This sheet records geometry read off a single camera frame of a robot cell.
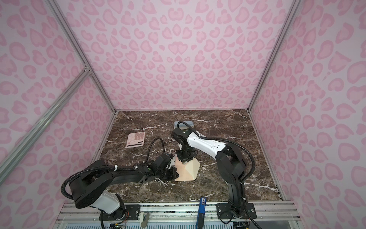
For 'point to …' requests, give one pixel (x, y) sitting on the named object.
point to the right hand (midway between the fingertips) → (183, 160)
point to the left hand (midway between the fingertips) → (181, 175)
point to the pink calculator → (135, 140)
